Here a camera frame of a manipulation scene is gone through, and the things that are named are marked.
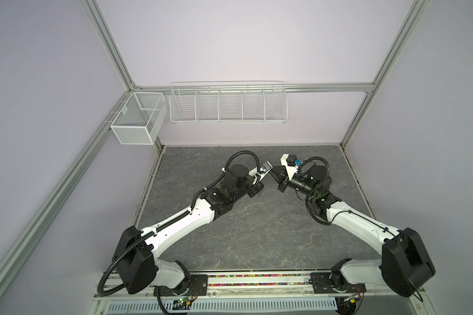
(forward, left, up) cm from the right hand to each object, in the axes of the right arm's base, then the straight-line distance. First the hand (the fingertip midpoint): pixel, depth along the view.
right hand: (267, 165), depth 74 cm
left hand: (-1, +2, -3) cm, 4 cm away
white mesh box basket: (+37, +63, -6) cm, 74 cm away
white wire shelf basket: (+41, +17, +1) cm, 44 cm away
